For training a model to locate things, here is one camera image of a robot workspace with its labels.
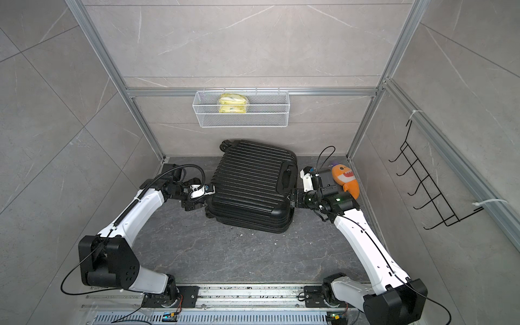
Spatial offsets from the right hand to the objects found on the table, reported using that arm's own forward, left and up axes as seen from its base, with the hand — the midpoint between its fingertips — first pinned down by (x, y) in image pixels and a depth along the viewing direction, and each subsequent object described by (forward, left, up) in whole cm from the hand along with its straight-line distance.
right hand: (296, 196), depth 77 cm
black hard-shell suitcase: (+6, +17, -2) cm, 18 cm away
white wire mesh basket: (+46, +11, +9) cm, 49 cm away
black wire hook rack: (-10, -42, +9) cm, 44 cm away
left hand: (+8, +40, -6) cm, 41 cm away
